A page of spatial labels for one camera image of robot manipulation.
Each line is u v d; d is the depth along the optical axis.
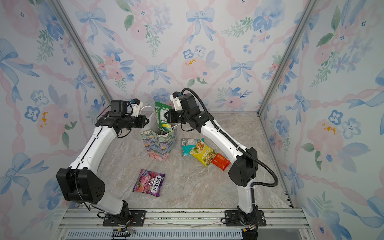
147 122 0.81
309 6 0.69
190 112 0.60
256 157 0.49
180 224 0.73
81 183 0.42
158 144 0.82
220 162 0.93
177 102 0.70
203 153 0.93
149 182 0.84
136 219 0.74
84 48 0.84
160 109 0.78
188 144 0.98
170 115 0.67
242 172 0.54
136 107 0.74
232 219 0.73
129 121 0.68
